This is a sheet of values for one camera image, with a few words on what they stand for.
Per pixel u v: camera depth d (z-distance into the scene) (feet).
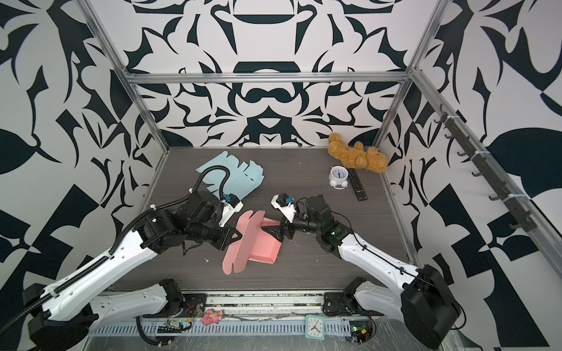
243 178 3.61
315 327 2.27
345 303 2.20
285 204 2.09
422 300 1.31
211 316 2.30
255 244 2.61
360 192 3.35
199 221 1.70
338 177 3.46
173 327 2.39
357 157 3.38
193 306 2.39
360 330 2.33
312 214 1.96
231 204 2.00
